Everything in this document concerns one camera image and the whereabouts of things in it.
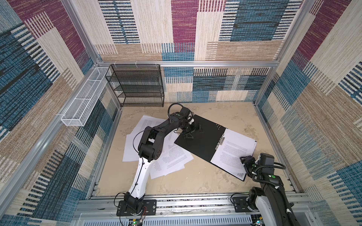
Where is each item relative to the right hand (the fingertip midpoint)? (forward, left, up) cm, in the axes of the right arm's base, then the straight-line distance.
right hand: (240, 162), depth 86 cm
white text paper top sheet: (+11, +2, -3) cm, 12 cm away
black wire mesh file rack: (+57, +68, +15) cm, 90 cm away
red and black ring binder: (+16, +19, -6) cm, 26 cm away
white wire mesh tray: (+14, +85, +32) cm, 92 cm away
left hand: (+20, +23, +1) cm, 30 cm away
